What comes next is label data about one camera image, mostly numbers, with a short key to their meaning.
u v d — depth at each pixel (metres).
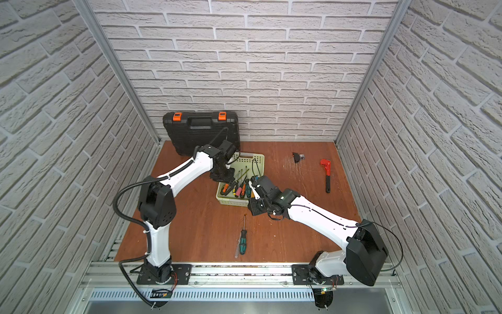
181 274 0.74
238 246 0.80
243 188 0.96
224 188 0.92
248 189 0.95
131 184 0.47
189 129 0.93
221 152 0.67
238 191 0.94
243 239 0.81
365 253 0.41
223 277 0.75
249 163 1.07
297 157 1.10
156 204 0.51
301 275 0.74
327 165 1.07
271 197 0.60
